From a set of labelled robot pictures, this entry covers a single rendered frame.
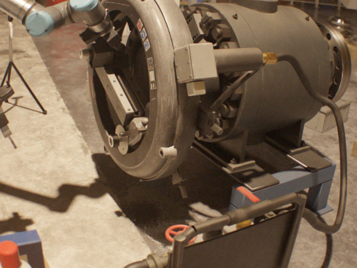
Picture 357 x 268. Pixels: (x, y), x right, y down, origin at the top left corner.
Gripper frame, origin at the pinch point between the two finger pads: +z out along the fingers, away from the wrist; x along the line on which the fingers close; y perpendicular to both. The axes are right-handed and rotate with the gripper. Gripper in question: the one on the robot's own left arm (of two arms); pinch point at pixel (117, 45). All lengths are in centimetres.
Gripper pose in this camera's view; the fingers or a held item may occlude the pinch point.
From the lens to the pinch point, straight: 180.5
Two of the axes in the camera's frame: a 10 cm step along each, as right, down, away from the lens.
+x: -5.8, -6.7, 4.6
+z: 2.8, 3.6, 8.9
